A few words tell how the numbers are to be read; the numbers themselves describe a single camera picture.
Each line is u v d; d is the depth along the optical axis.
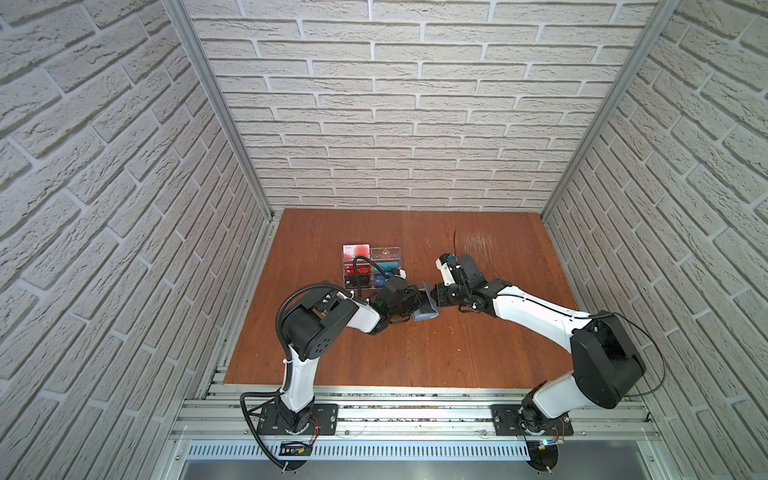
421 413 0.76
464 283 0.68
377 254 0.99
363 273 0.97
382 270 0.93
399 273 0.91
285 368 0.54
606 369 0.44
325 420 0.73
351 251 0.97
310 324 0.52
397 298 0.76
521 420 0.68
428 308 0.87
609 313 0.47
